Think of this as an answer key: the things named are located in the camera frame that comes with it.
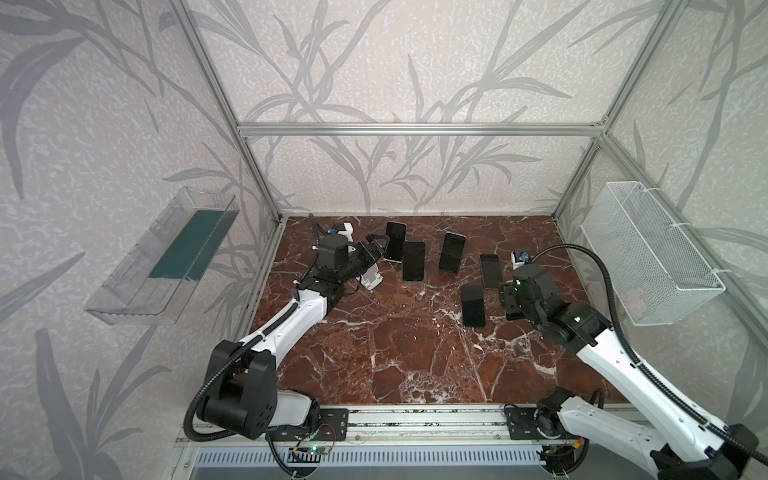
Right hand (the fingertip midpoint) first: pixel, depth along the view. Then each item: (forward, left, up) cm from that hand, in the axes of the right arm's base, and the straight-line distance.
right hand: (515, 274), depth 77 cm
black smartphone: (+1, +7, -22) cm, 23 cm away
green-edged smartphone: (+22, +12, -19) cm, 31 cm away
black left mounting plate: (-31, +47, -20) cm, 59 cm away
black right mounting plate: (-31, 0, -21) cm, 37 cm away
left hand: (+11, +33, +3) cm, 35 cm away
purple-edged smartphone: (+23, +32, -10) cm, 40 cm away
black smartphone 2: (+15, +26, -15) cm, 33 cm away
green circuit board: (-36, +50, -21) cm, 65 cm away
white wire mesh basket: (-7, -25, +13) cm, 29 cm away
